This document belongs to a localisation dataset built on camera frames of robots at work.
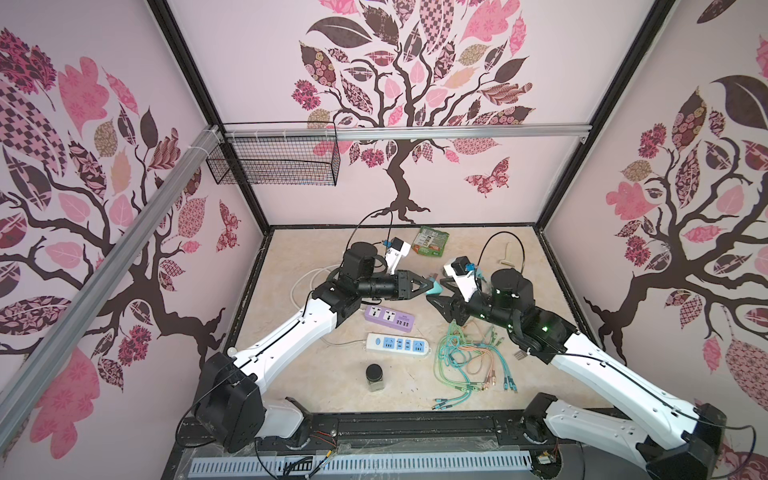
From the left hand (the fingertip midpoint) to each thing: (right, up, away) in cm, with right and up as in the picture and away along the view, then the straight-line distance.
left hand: (430, 292), depth 69 cm
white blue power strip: (-8, -18, +16) cm, 25 cm away
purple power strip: (-10, -12, +22) cm, 27 cm away
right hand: (+2, +2, 0) cm, 2 cm away
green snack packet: (+6, +13, +45) cm, 47 cm away
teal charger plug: (+2, +1, 0) cm, 2 cm away
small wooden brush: (+36, +8, +42) cm, 55 cm away
